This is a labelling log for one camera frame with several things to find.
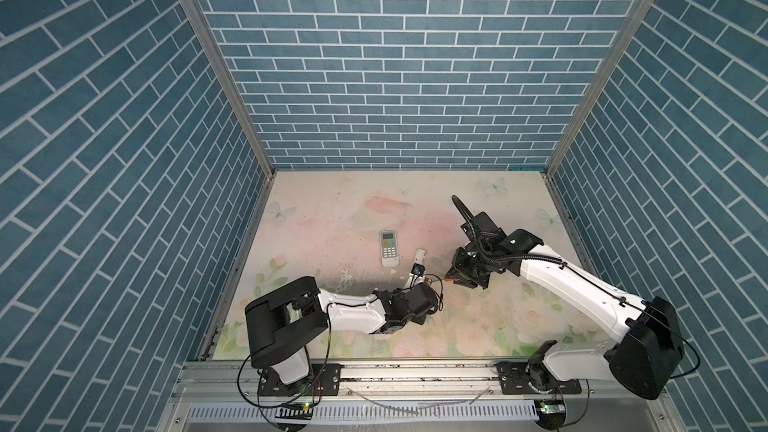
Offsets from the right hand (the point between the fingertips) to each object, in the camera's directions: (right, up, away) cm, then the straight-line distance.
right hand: (441, 273), depth 78 cm
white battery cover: (-4, +1, +18) cm, 19 cm away
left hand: (-5, -13, +9) cm, 17 cm away
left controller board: (-37, -32, -6) cm, 49 cm away
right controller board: (+27, -34, -4) cm, 43 cm away
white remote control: (-14, +3, +19) cm, 24 cm away
